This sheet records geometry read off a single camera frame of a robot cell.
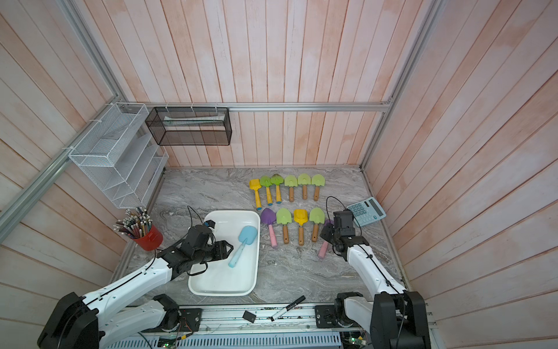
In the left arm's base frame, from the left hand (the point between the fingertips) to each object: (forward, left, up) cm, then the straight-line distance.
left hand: (227, 252), depth 84 cm
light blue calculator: (+21, -61, -3) cm, 65 cm away
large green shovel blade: (+20, -23, -5) cm, 31 cm away
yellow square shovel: (+38, -8, -4) cm, 39 cm away
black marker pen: (-19, -23, -4) cm, 30 cm away
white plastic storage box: (-7, -5, -5) cm, 10 cm away
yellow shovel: (+18, -31, -4) cm, 36 cm away
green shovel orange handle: (+41, -20, -4) cm, 46 cm away
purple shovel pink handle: (+5, -40, -4) cm, 40 cm away
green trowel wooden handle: (+20, -38, -5) cm, 44 cm away
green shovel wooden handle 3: (+42, -42, -5) cm, 60 cm away
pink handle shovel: (+19, -16, -4) cm, 25 cm away
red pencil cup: (+4, +31, +2) cm, 31 cm away
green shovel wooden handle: (+41, -27, -5) cm, 50 cm away
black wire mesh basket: (+57, +24, +19) cm, 65 cm away
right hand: (+10, -41, +1) cm, 42 cm away
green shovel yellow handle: (+40, -14, -3) cm, 42 cm away
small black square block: (-21, -10, -6) cm, 24 cm away
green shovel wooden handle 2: (+43, -34, -5) cm, 55 cm away
